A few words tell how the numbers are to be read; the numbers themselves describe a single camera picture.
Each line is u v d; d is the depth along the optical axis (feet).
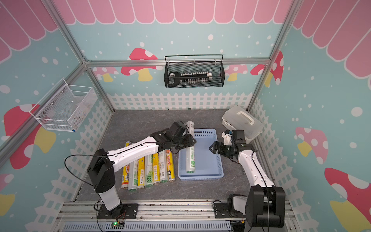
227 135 2.56
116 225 2.39
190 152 2.49
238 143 2.04
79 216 2.44
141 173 2.77
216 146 2.49
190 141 2.40
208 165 2.91
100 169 1.49
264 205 1.33
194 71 3.06
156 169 2.79
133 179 2.66
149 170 2.78
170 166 2.86
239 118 3.31
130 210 2.44
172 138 2.09
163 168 2.79
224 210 2.44
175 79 2.93
